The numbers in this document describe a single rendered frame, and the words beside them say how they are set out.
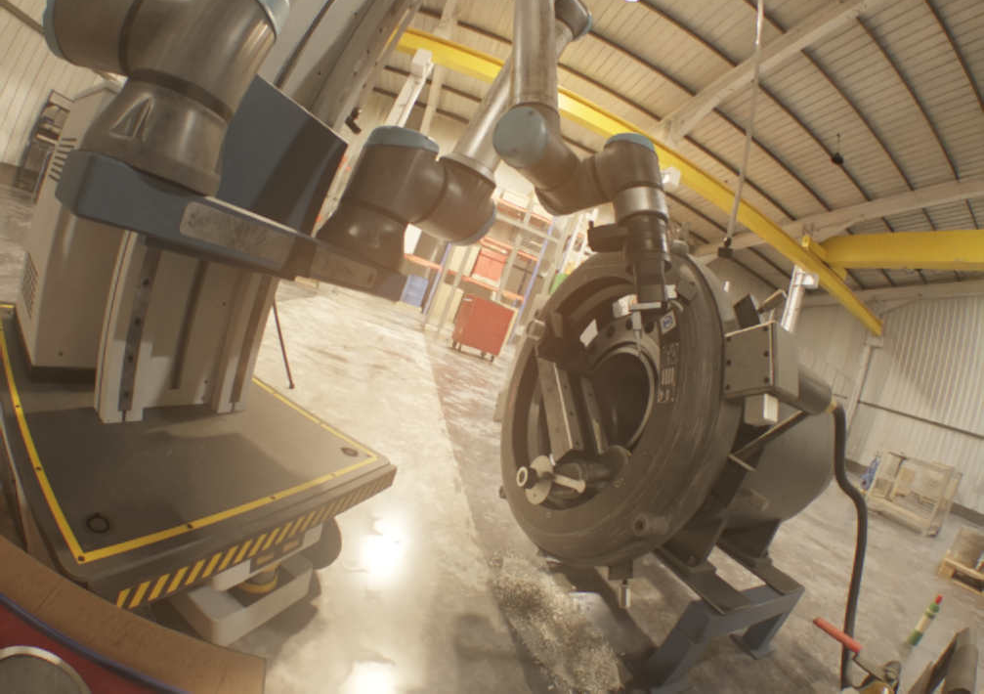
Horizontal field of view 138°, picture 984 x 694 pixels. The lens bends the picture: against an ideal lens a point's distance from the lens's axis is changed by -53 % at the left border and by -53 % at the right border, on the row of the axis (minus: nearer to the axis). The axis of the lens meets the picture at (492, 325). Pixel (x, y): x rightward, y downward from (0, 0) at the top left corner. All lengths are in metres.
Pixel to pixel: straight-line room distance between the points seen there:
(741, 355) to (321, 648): 0.89
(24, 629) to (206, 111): 0.45
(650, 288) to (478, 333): 5.68
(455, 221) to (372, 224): 0.21
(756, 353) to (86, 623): 0.74
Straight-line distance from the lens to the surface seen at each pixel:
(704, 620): 1.03
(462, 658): 0.96
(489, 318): 6.23
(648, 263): 0.61
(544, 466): 0.92
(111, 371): 0.73
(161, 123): 0.46
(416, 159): 0.80
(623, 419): 1.18
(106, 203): 0.44
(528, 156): 0.61
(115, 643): 0.27
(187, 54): 0.49
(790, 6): 9.23
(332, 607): 0.96
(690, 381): 0.67
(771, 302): 0.78
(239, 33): 0.51
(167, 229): 0.47
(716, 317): 0.73
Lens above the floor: 0.69
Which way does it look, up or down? 1 degrees down
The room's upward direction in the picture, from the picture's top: 20 degrees clockwise
